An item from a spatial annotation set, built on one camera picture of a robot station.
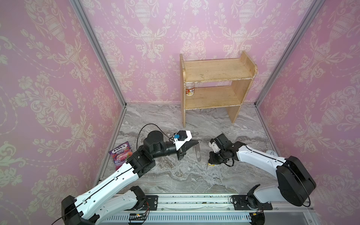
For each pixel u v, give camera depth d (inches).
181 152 21.1
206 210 29.3
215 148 31.2
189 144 20.4
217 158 29.9
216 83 43.0
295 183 16.6
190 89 36.5
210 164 34.4
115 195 18.0
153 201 29.3
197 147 23.4
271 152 33.8
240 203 28.7
